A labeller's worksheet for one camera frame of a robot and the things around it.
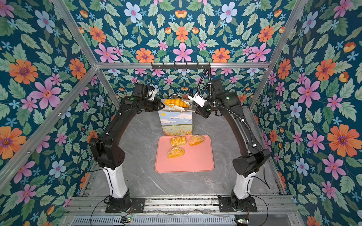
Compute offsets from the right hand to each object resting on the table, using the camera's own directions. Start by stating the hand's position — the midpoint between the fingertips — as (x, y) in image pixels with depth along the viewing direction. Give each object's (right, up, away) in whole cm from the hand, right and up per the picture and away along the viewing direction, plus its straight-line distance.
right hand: (199, 106), depth 75 cm
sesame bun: (-1, -21, +20) cm, 29 cm away
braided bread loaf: (-15, -22, +18) cm, 32 cm away
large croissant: (-14, +2, +5) cm, 15 cm away
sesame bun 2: (-15, -28, +13) cm, 35 cm away
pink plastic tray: (-1, -33, +16) cm, 36 cm away
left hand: (-21, +4, +8) cm, 23 cm away
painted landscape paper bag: (-14, -9, +15) cm, 23 cm away
